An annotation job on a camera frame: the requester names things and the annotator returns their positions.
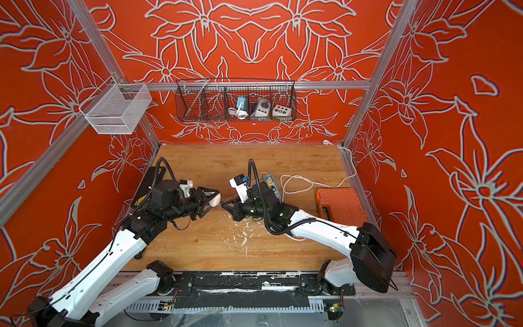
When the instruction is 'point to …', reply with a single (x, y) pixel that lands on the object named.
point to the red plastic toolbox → (340, 205)
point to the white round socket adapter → (263, 108)
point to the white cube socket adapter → (280, 110)
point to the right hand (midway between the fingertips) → (217, 208)
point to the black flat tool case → (151, 177)
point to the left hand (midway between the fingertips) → (219, 195)
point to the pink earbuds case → (216, 201)
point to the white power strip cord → (325, 142)
